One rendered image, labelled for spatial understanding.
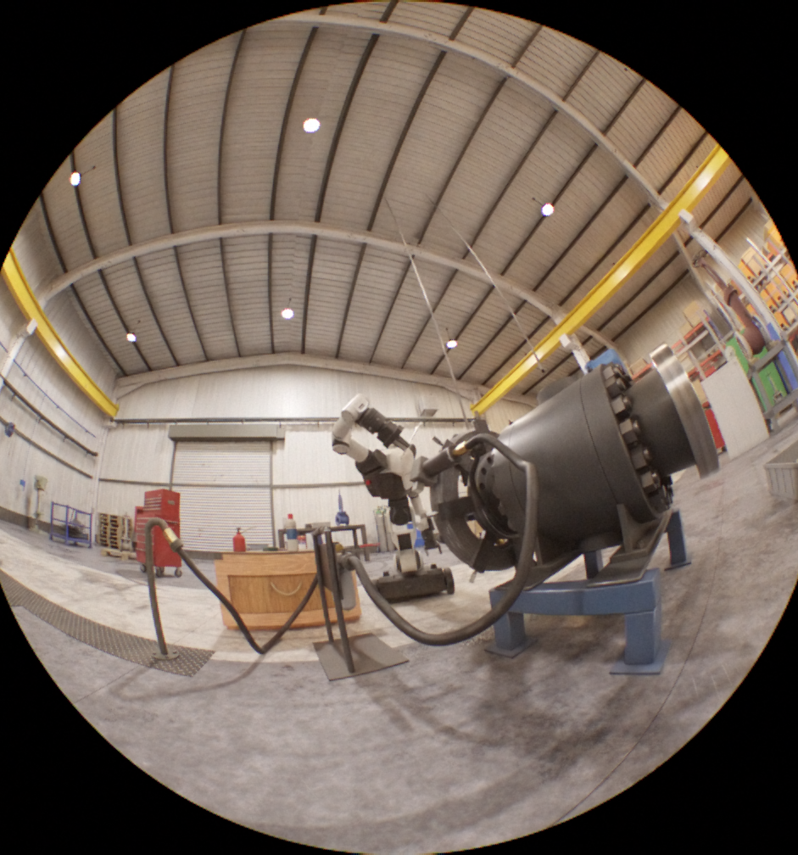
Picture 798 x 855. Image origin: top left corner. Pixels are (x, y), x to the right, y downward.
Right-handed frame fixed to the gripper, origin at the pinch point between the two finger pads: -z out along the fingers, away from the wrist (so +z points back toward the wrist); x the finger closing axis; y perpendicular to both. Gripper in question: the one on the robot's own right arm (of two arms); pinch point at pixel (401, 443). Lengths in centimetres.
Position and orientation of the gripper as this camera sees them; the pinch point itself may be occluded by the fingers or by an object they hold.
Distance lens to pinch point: 105.3
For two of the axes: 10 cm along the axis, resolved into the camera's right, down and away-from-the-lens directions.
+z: -7.8, -6.2, -0.8
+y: -3.4, 5.3, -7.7
